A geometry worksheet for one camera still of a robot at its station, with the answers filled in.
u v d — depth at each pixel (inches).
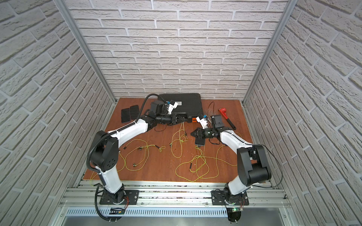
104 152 18.9
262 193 30.6
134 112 43.2
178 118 31.7
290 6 27.1
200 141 37.4
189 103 45.0
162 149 36.2
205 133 30.6
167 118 29.8
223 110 44.3
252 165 18.0
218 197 29.1
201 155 34.6
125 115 43.0
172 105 31.4
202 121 32.0
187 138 37.6
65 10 27.9
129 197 29.1
